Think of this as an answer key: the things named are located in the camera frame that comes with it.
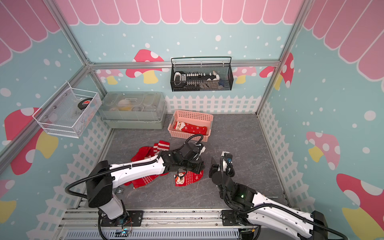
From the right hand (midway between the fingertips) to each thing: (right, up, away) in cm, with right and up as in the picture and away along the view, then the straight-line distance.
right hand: (215, 159), depth 75 cm
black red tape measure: (-68, +28, +2) cm, 74 cm away
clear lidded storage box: (-52, +29, +27) cm, 65 cm away
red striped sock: (-32, +4, +25) cm, 41 cm away
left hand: (-5, -6, +3) cm, 8 cm away
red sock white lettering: (-47, 0, +23) cm, 52 cm away
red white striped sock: (-17, -13, +10) cm, 24 cm away
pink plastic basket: (-12, +24, +39) cm, 48 cm away
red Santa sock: (-14, +16, +34) cm, 40 cm away
